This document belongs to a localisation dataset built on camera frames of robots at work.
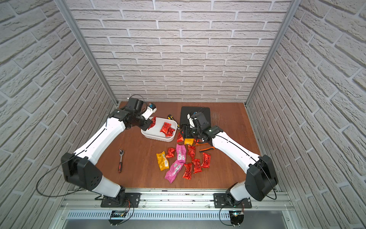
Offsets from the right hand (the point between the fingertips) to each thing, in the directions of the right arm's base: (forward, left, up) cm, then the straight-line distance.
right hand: (186, 131), depth 82 cm
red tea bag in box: (+13, +15, -13) cm, 24 cm away
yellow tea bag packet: (+1, -2, -13) cm, 13 cm away
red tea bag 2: (-6, -3, -14) cm, 16 cm away
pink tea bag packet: (-5, +4, -14) cm, 16 cm away
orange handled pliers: (-4, -16, -16) cm, 23 cm away
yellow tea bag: (-12, +15, -15) cm, 24 cm away
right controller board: (-42, -23, -18) cm, 51 cm away
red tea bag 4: (+1, -8, -13) cm, 16 cm away
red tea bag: (-7, +10, -13) cm, 18 cm away
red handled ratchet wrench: (-4, +43, -15) cm, 46 cm away
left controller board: (-37, +38, -19) cm, 57 cm away
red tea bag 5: (-12, -12, -16) cm, 23 cm away
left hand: (+8, +21, +4) cm, 22 cm away
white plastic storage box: (+11, +23, -16) cm, 30 cm away
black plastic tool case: (+31, -1, -16) cm, 35 cm away
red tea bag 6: (+9, +11, -14) cm, 20 cm away
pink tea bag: (-18, +9, -14) cm, 24 cm away
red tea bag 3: (+4, +4, -14) cm, 15 cm away
